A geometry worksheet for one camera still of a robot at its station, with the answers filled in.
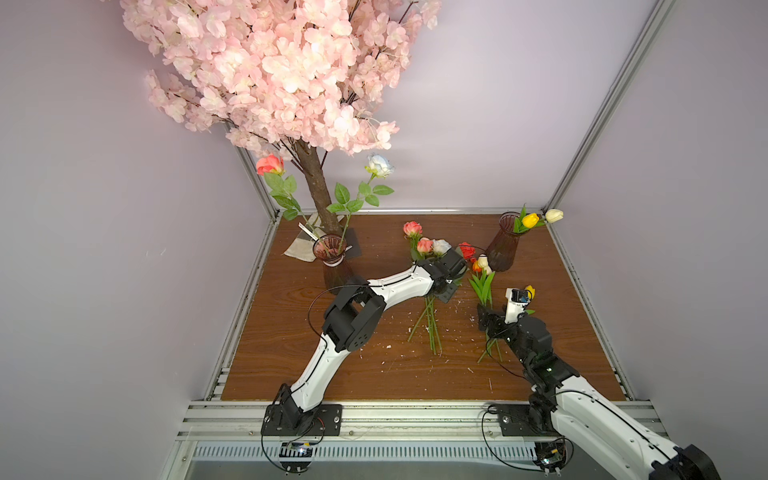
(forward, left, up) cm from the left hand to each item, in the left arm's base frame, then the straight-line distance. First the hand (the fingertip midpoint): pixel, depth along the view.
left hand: (448, 288), depth 96 cm
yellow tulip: (+5, -18, +26) cm, 32 cm away
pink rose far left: (+24, +11, +2) cm, 27 cm away
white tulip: (+8, -26, +26) cm, 38 cm away
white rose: (+15, +2, +3) cm, 15 cm away
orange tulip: (+1, -11, +1) cm, 11 cm away
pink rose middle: (+15, +7, +3) cm, 17 cm away
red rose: (+14, -8, +2) cm, 16 cm away
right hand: (-9, -10, +8) cm, 16 cm away
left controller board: (-45, +42, -6) cm, 62 cm away
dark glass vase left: (+5, +37, +13) cm, 40 cm away
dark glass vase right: (+10, -18, +9) cm, 22 cm away
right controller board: (-44, -21, -3) cm, 48 cm away
